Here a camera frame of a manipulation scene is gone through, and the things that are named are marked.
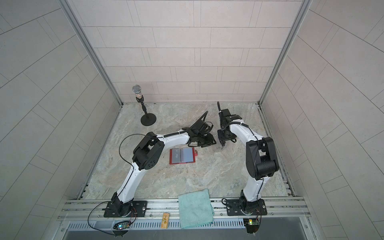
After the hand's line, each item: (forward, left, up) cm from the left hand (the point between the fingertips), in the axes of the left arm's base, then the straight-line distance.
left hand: (218, 141), depth 93 cm
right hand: (+2, -3, +2) cm, 5 cm away
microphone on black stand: (+18, +48, -1) cm, 52 cm away
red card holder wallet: (-9, +24, -1) cm, 26 cm away
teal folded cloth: (-36, +14, 0) cm, 39 cm away
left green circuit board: (-43, +45, +3) cm, 63 cm away
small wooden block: (-41, +27, +1) cm, 49 cm away
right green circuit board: (-42, -12, -1) cm, 44 cm away
